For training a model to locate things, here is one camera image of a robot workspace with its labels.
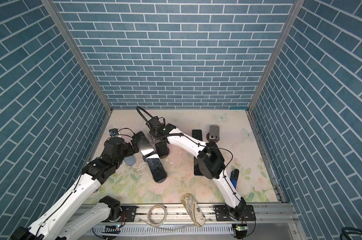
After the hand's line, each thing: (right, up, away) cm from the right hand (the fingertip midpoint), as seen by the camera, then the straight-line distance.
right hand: (156, 135), depth 91 cm
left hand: (-11, -3, -13) cm, 17 cm away
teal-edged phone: (+24, -21, -2) cm, 32 cm away
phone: (-7, -5, -3) cm, 9 cm away
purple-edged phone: (+2, -17, -11) cm, 20 cm away
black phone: (+2, -10, +7) cm, 12 cm away
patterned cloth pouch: (+23, -36, -19) cm, 47 cm away
